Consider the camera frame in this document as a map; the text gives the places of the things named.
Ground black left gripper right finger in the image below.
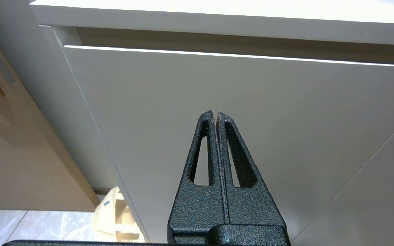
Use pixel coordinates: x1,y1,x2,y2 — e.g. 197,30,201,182
216,112,287,227

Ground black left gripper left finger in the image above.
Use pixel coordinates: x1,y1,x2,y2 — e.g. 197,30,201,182
167,110,229,244

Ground cream canvas tote bag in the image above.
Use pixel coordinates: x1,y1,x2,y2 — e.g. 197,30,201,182
93,186,146,242

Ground white cabinet door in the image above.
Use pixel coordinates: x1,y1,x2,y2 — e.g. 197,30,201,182
293,109,394,246
64,45,394,241

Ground beige wooden cabinet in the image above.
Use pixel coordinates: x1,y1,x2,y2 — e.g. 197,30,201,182
0,10,100,211

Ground white sideboard cabinet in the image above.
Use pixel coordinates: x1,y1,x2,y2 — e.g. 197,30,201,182
0,0,394,246

